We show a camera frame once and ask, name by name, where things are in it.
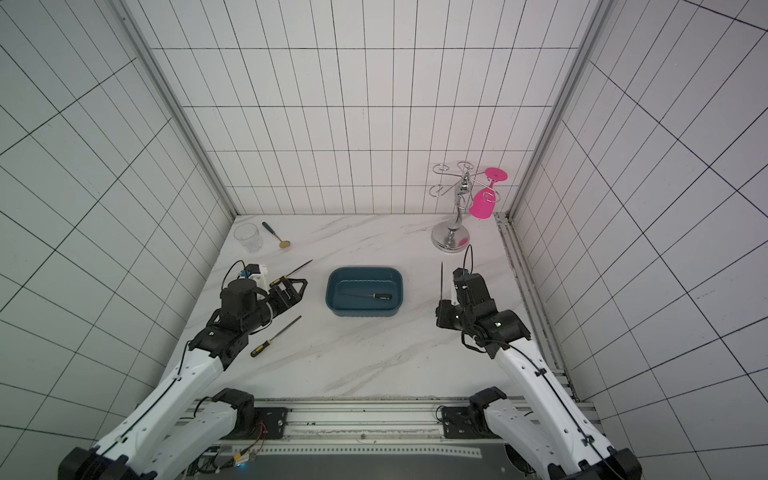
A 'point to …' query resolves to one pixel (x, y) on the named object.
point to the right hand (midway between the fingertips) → (428, 310)
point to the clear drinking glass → (249, 236)
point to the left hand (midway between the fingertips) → (296, 293)
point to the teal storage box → (365, 291)
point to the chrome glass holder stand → (453, 235)
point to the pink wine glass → (483, 203)
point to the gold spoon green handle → (283, 243)
